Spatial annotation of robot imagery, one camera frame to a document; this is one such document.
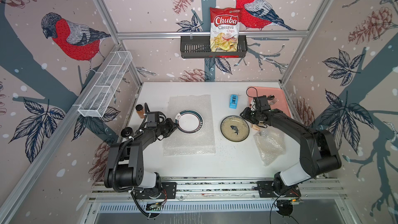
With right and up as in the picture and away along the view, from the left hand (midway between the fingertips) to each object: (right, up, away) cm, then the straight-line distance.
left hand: (181, 121), depth 91 cm
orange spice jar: (-27, +7, +5) cm, 29 cm away
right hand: (+36, +4, +2) cm, 37 cm away
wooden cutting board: (+40, -1, -12) cm, 42 cm away
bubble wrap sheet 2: (+51, -12, -5) cm, 53 cm away
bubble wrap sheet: (+13, -12, -1) cm, 18 cm away
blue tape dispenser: (+34, +11, +16) cm, 40 cm away
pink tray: (+68, +15, +22) cm, 73 cm away
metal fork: (+64, +11, +17) cm, 67 cm away
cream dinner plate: (+33, -5, +4) cm, 34 cm away
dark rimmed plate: (+4, -1, +4) cm, 6 cm away
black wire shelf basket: (+11, +49, +16) cm, 53 cm away
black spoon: (+62, +14, +19) cm, 67 cm away
